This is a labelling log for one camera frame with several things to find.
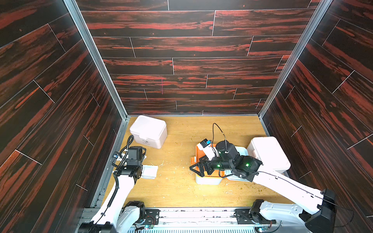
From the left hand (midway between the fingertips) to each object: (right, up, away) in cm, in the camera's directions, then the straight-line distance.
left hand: (138, 155), depth 85 cm
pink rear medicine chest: (+4, +14, +9) cm, 17 cm away
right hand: (+34, 0, -13) cm, 36 cm away
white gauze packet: (+5, -12, +6) cm, 14 cm away
